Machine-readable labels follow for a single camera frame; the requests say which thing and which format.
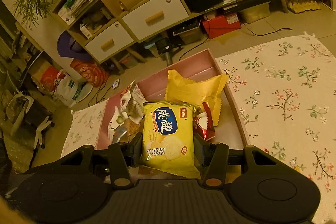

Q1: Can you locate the red storage box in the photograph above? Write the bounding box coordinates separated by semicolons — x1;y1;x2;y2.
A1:
202;13;241;39

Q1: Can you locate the white plastic shopping bag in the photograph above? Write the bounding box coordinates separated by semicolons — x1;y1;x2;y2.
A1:
54;70;83;108

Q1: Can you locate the purple hat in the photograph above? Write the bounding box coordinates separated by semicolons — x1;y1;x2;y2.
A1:
57;31;92;61

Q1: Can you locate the large yellow snack bag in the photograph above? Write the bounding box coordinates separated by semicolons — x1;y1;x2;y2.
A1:
165;69;228;126

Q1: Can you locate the yellow egg tray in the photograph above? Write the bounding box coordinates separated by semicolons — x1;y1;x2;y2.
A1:
287;1;321;14

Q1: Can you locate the white red nut snack bag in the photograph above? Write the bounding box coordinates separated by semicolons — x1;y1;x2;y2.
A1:
108;81;146;143

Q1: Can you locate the clear plastic storage bin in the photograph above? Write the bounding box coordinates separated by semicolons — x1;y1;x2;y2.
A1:
240;2;270;24

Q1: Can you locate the red snack packet in box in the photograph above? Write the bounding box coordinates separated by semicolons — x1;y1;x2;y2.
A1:
193;102;215;141

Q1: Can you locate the yellow cracker snack bag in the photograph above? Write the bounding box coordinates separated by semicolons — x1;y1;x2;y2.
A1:
141;100;201;179

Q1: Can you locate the pink and silver cardboard box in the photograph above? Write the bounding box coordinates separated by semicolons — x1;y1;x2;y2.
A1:
96;48;251;180

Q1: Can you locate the red orange gift bag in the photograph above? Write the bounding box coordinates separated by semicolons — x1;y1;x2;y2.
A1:
70;59;109;88

